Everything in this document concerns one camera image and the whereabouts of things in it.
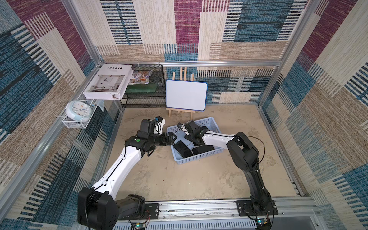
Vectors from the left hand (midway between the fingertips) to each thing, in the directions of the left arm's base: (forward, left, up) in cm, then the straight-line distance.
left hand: (169, 136), depth 81 cm
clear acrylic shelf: (-3, +44, +15) cm, 47 cm away
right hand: (+16, -13, -13) cm, 25 cm away
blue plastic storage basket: (+20, -27, -15) cm, 36 cm away
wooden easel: (+30, -7, -11) cm, 33 cm away
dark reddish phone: (-6, -15, +3) cm, 17 cm away
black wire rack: (+45, +18, -8) cm, 49 cm away
